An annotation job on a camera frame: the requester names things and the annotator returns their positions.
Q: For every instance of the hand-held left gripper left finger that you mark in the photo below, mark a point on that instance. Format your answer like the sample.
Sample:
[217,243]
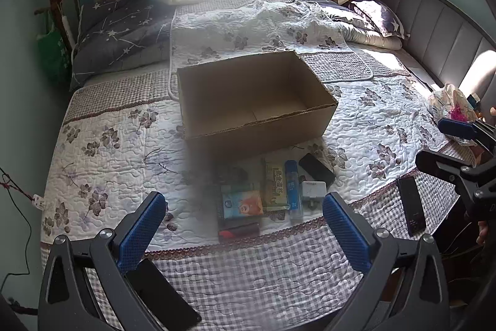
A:
[140,232]

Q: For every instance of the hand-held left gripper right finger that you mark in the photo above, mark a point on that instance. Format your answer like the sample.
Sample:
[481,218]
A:
[347,234]

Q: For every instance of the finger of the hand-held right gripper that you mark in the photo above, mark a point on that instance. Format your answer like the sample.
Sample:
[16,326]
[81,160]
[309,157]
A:
[456,128]
[440,161]

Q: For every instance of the white charger plug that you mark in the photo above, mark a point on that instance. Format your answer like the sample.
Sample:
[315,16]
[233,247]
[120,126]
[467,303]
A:
[313,193]

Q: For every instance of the blue tube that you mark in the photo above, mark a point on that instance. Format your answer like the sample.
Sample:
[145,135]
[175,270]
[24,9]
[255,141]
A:
[293,191]

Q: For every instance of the black rectangular case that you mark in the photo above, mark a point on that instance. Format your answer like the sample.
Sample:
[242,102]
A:
[316,168]

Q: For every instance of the green snack packet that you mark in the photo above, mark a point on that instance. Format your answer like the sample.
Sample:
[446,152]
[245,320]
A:
[276,186]

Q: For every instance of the red and black item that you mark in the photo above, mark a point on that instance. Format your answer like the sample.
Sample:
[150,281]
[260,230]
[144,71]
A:
[238,231]

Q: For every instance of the blue tissue packet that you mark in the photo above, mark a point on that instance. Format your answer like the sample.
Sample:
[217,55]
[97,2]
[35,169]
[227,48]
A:
[242,203]

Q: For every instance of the brown cardboard box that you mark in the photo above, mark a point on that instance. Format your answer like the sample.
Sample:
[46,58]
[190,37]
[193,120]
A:
[248,102]

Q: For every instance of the person's right hand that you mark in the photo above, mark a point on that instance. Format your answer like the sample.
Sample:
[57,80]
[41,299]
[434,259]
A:
[483,233]

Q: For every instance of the plastic bag with odds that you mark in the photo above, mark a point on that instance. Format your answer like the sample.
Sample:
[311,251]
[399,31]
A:
[451,100]

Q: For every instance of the black smartphone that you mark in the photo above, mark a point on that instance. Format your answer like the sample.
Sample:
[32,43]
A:
[412,207]
[166,292]

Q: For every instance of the floral quilted bedspread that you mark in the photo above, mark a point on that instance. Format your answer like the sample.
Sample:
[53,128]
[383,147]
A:
[128,156]

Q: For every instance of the grey padded headboard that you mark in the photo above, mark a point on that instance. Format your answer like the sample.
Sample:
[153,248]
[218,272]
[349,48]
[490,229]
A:
[438,24]

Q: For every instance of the purple star print pillow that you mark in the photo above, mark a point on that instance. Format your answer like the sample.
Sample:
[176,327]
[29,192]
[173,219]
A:
[379,17]

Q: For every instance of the folded duvet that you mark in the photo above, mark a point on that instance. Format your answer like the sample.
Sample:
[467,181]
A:
[356,26]

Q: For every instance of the grey star print pillow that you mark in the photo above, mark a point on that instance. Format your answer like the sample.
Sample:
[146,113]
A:
[120,36]

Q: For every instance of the green bag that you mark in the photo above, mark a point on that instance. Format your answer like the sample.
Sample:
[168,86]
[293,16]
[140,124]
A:
[54,51]

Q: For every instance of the quilted floral pillow cover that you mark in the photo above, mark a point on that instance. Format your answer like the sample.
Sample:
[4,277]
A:
[248,32]

